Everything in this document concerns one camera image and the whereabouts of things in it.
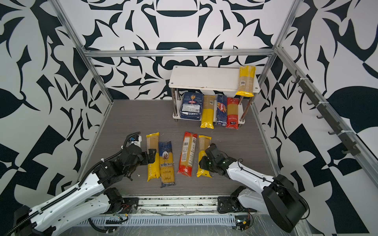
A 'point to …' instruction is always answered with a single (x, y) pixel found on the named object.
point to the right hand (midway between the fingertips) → (200, 163)
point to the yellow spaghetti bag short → (247, 74)
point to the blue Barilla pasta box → (192, 105)
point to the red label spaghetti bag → (188, 154)
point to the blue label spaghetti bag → (166, 163)
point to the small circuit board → (242, 225)
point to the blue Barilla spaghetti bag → (221, 110)
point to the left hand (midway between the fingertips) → (149, 148)
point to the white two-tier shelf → (210, 78)
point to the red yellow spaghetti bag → (232, 113)
